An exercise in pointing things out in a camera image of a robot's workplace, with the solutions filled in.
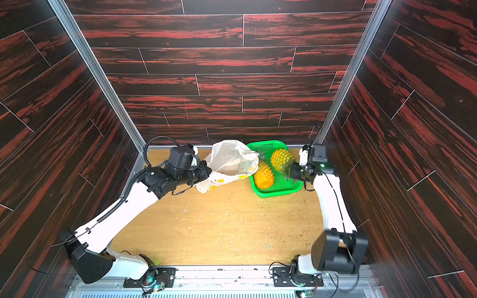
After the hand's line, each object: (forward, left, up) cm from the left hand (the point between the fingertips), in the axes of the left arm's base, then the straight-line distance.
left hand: (215, 170), depth 73 cm
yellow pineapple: (+10, -22, -18) cm, 31 cm away
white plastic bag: (+27, -3, -24) cm, 37 cm away
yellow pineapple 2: (+13, -30, -9) cm, 34 cm away
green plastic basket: (+12, -33, -27) cm, 44 cm away
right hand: (+7, -37, -8) cm, 38 cm away
